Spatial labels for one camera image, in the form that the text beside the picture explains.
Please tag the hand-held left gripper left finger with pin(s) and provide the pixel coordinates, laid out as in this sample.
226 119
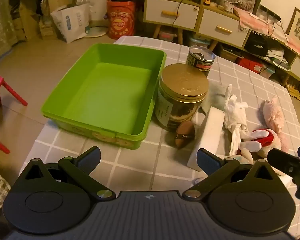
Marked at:
91 158

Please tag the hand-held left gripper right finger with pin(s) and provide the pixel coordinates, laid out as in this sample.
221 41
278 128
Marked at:
208 161

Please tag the white plush toy red hat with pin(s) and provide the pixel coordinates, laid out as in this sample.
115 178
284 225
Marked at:
265 135

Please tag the white rabbit plush toy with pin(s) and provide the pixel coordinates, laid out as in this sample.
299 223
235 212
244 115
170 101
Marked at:
245 156

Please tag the white cotton glove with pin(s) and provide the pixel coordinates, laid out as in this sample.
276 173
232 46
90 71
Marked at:
236 136
233 105

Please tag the pink plush toy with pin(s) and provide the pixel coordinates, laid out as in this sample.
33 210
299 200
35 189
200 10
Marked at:
273 115

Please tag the green plastic bin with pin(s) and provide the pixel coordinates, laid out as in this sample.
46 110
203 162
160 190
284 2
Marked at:
110 92

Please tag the white foam block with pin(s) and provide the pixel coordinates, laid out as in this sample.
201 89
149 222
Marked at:
210 135

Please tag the brown egg-shaped makeup sponge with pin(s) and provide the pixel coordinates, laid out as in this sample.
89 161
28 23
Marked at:
183 135

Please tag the grey checkered tablecloth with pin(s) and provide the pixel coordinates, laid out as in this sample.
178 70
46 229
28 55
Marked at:
140 160

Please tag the egg tray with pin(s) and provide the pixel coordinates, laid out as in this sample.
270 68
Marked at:
296 90

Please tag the glass jar gold lid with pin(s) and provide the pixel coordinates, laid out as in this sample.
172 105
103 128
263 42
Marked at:
182 80

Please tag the metal tin can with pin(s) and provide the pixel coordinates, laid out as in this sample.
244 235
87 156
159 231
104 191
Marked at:
200 62

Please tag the red box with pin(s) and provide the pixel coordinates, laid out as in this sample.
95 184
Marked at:
250 63

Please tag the dark storage container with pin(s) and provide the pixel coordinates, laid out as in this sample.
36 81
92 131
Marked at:
227 53

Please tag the teal lid storage container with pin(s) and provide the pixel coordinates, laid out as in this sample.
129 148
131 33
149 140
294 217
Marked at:
198 43

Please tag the white round base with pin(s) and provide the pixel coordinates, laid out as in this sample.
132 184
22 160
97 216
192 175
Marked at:
96 32

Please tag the clear storage container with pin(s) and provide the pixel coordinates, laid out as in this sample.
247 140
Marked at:
168 35

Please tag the pink fringed cloth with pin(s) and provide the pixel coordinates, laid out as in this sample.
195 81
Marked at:
265 22

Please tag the white paper bag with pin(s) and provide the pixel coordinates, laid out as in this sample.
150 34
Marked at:
70 22

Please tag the red printed bag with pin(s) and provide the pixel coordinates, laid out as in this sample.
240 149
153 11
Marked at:
121 22

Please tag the wooden cabinet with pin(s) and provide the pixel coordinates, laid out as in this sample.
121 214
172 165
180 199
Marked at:
202 5

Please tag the patterned beige curtain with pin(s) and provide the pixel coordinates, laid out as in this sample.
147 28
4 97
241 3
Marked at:
0 30

